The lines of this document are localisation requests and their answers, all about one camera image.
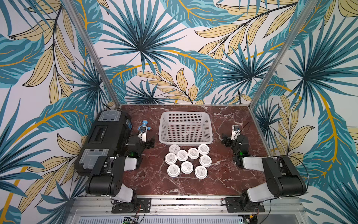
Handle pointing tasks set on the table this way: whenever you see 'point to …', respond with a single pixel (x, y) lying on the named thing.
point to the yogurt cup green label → (187, 167)
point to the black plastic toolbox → (108, 130)
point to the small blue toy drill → (145, 122)
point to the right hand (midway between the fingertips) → (231, 132)
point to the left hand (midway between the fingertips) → (146, 134)
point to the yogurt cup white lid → (173, 171)
